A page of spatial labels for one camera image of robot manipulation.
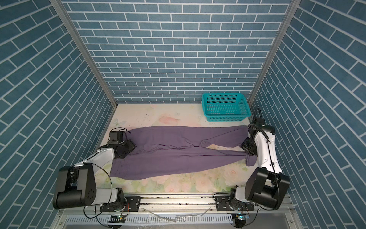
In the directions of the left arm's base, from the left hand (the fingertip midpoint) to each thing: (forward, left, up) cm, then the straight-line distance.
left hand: (133, 145), depth 92 cm
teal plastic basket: (+37, -69, -1) cm, 78 cm away
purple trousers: (-5, -20, 0) cm, 20 cm away
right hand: (-10, -70, +12) cm, 71 cm away
